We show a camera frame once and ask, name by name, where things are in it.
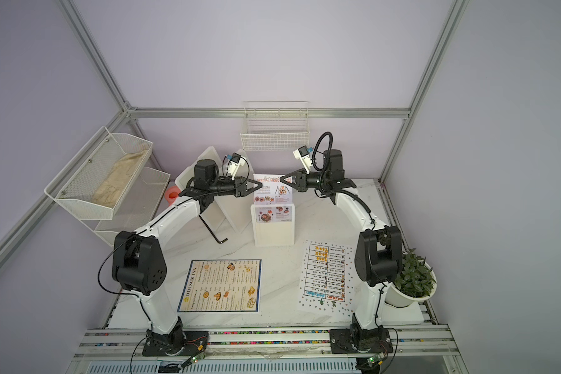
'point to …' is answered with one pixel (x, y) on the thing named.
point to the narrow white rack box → (273, 234)
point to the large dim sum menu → (222, 285)
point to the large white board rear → (181, 181)
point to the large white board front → (238, 209)
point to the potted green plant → (416, 282)
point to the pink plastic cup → (171, 194)
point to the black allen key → (209, 229)
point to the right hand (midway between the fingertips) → (284, 182)
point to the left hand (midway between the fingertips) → (259, 186)
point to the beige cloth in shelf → (111, 192)
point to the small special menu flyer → (273, 192)
